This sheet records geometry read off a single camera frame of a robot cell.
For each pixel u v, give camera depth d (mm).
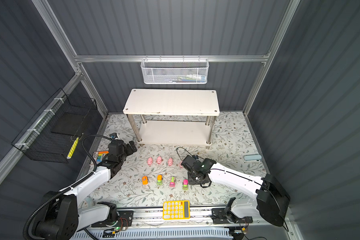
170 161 925
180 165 658
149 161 926
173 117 1196
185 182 832
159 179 842
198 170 679
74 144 718
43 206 395
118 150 681
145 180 846
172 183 826
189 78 917
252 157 928
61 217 409
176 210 754
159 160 936
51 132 717
